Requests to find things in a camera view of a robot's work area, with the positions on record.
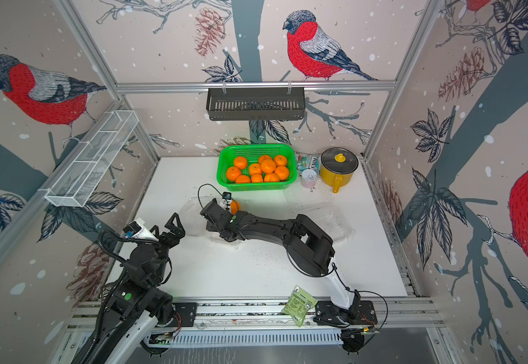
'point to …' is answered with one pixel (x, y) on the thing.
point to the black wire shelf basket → (256, 104)
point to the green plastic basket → (256, 167)
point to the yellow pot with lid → (337, 167)
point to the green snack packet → (306, 161)
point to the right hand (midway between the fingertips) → (214, 218)
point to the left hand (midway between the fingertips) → (172, 215)
